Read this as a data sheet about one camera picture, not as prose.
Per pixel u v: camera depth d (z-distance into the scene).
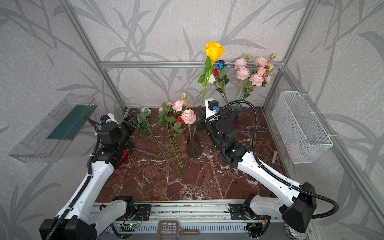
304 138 0.61
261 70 0.82
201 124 0.57
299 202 0.38
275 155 0.91
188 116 0.72
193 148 0.93
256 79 0.79
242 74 0.81
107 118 0.65
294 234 0.64
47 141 0.64
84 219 0.41
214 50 0.47
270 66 0.89
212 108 0.52
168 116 1.09
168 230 0.69
